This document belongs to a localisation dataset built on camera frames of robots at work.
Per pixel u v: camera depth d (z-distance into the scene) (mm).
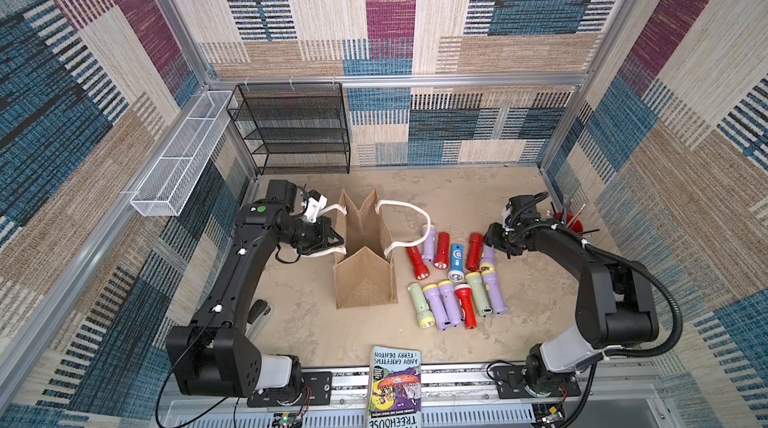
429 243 962
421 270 896
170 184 713
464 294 851
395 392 713
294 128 1089
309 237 669
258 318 814
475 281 878
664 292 411
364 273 763
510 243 796
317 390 734
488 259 916
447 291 865
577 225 916
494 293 857
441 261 925
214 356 394
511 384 729
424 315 812
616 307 453
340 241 756
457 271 892
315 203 728
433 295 851
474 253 937
